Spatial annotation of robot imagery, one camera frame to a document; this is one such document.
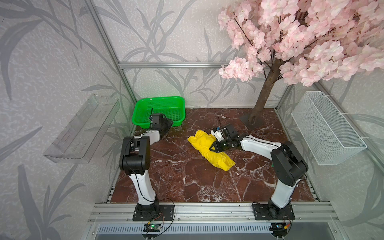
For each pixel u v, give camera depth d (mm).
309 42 552
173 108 1195
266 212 717
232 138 732
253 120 1081
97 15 736
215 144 807
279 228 740
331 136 608
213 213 756
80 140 689
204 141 894
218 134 848
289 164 483
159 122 802
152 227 706
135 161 518
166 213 732
